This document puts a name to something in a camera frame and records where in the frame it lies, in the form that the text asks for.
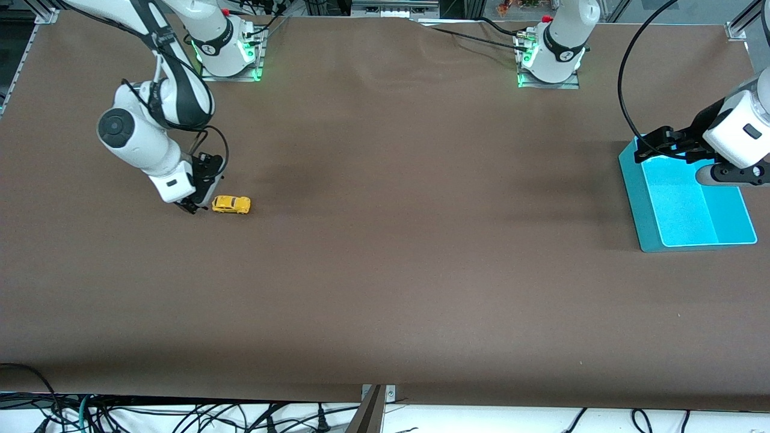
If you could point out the metal corner bracket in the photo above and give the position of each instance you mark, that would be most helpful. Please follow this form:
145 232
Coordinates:
737 31
47 16

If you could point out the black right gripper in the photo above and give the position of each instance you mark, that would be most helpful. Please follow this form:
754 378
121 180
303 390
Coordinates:
203 176

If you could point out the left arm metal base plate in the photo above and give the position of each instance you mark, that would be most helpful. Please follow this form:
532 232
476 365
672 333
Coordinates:
550 86

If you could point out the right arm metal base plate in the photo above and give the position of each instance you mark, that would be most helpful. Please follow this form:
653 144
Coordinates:
240 77

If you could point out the brown table cover sheet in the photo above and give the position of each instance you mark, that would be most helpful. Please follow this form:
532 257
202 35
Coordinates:
385 270

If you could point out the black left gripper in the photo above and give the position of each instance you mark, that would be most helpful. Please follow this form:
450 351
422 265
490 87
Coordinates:
701 128

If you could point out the aluminium table edge rail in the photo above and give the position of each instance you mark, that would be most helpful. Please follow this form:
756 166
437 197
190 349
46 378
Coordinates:
15 72

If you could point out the grey metal device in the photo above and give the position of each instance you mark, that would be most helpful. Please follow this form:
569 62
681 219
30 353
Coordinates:
394 8

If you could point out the turquoise plastic bin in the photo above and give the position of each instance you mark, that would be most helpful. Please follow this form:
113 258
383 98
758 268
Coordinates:
686 207

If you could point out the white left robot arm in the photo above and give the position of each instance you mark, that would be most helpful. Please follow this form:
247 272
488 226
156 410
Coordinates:
562 48

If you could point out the metal table edge bracket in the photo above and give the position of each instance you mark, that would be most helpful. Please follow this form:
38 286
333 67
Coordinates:
391 394

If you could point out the yellow toy beetle car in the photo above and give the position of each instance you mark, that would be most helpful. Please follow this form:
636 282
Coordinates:
231 205

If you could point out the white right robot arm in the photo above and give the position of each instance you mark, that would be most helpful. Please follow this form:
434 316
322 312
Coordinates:
132 138

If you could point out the dark grey pole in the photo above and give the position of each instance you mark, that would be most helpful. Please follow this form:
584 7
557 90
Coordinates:
368 415

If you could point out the aluminium frame profile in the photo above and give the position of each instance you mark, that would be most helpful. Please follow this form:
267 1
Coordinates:
755 13

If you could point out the orange and green object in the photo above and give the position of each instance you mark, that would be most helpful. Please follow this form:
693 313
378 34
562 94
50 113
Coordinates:
517 7

